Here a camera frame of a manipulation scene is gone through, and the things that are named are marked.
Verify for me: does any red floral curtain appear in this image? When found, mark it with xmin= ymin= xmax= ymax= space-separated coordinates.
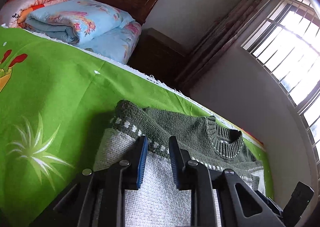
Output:
xmin=175 ymin=0 xmax=270 ymax=92

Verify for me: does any barred window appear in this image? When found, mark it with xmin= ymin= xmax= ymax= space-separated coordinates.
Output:
xmin=241 ymin=0 xmax=319 ymax=163

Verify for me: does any green cartoon bed sheet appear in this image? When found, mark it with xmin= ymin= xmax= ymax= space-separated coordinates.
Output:
xmin=0 ymin=26 xmax=275 ymax=227

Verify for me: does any green white knit sweater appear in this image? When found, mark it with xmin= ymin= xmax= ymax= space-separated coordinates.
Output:
xmin=94 ymin=100 xmax=266 ymax=226

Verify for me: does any dark wooden nightstand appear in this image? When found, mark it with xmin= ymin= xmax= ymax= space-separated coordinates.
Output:
xmin=127 ymin=28 xmax=187 ymax=88

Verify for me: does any light blue floral quilt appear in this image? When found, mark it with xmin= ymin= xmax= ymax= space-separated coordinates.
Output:
xmin=25 ymin=0 xmax=142 ymax=64

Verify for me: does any pink orange floral quilt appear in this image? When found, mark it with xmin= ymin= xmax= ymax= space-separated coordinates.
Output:
xmin=1 ymin=0 xmax=68 ymax=28

